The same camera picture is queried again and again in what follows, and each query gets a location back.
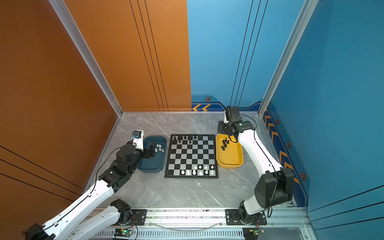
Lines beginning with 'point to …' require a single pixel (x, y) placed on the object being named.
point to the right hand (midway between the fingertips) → (220, 127)
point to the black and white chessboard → (192, 156)
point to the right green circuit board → (255, 232)
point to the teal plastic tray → (158, 163)
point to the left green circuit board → (123, 232)
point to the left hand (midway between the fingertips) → (148, 139)
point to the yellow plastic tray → (229, 152)
